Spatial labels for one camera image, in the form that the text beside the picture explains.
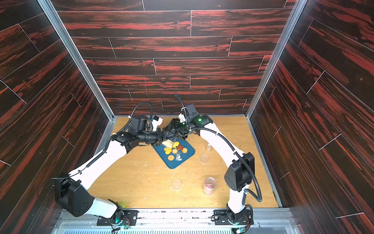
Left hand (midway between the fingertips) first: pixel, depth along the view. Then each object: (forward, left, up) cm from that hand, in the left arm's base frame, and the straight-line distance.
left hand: (173, 138), depth 74 cm
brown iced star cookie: (+10, -2, -24) cm, 26 cm away
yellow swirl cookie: (+8, +2, -26) cm, 27 cm away
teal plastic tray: (+1, +3, -26) cm, 27 cm away
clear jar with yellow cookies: (0, +2, +2) cm, 3 cm away
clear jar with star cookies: (+12, -22, -27) cm, 37 cm away
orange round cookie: (+8, -5, -25) cm, 27 cm away
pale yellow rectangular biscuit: (-4, +3, 0) cm, 5 cm away
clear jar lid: (+3, -18, -26) cm, 32 cm away
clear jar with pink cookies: (-16, -20, -22) cm, 33 cm away
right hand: (+7, +2, -2) cm, 7 cm away
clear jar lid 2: (-14, -1, -28) cm, 31 cm away
